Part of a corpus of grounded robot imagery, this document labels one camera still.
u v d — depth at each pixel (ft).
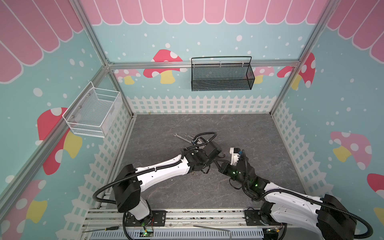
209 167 2.25
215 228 2.35
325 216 1.35
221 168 2.28
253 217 2.44
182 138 3.46
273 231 2.34
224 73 3.08
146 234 2.38
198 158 1.94
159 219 2.44
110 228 2.34
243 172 1.89
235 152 2.38
